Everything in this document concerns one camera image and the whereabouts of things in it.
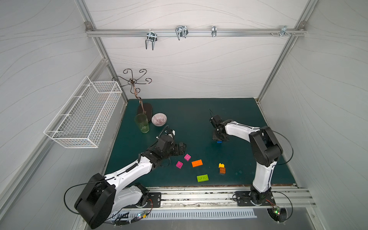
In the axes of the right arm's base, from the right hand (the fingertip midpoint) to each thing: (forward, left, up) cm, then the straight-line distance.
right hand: (218, 136), depth 98 cm
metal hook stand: (+19, +56, +6) cm, 60 cm away
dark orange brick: (-23, 0, +1) cm, 23 cm away
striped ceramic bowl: (+12, +44, +2) cm, 45 cm away
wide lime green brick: (-28, +12, 0) cm, 30 cm away
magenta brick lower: (-21, +25, +1) cm, 33 cm away
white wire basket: (-12, +71, +32) cm, 79 cm away
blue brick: (-4, 0, 0) cm, 4 cm away
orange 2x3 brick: (-19, +15, 0) cm, 24 cm away
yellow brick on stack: (-20, 0, -1) cm, 20 cm away
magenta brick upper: (-16, +21, +1) cm, 26 cm away
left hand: (-13, +25, +9) cm, 29 cm away
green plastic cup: (+5, +53, +10) cm, 54 cm away
